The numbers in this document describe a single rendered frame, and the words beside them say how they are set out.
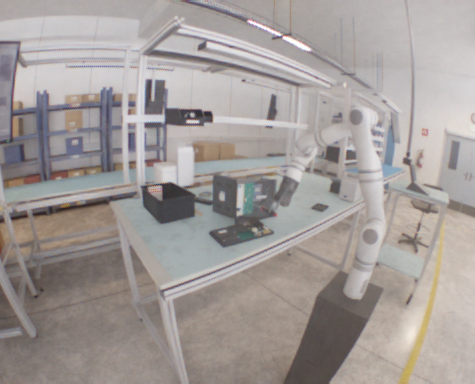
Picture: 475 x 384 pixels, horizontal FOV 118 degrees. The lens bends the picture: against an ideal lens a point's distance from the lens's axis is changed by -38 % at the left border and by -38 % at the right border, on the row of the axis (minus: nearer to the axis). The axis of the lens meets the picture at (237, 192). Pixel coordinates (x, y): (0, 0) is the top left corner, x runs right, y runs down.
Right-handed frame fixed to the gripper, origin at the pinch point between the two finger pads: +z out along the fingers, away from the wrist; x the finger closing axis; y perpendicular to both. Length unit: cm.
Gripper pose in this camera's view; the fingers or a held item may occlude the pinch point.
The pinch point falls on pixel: (270, 214)
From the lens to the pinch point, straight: 102.6
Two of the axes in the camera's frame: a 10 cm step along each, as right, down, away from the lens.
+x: 7.0, 3.5, 6.2
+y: 5.6, 2.6, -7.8
